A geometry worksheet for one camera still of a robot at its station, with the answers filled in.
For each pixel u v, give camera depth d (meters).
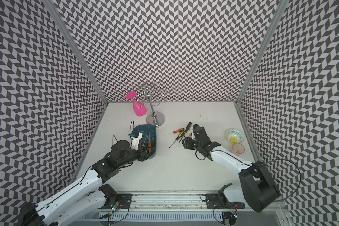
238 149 0.89
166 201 0.75
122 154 0.58
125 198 0.73
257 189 0.41
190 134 0.99
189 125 1.01
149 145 0.92
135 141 0.68
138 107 0.90
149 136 0.96
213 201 0.73
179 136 0.96
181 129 1.00
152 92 0.82
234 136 0.96
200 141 0.66
